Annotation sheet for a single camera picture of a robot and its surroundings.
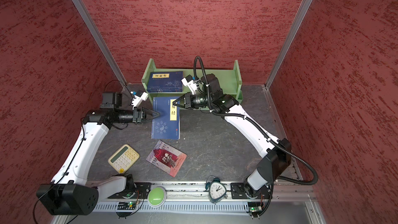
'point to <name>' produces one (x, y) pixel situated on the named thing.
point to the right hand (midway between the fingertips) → (174, 107)
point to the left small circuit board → (129, 205)
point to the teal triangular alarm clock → (217, 189)
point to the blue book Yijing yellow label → (166, 126)
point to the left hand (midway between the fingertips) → (158, 120)
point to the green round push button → (156, 196)
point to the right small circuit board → (254, 208)
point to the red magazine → (166, 157)
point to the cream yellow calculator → (124, 159)
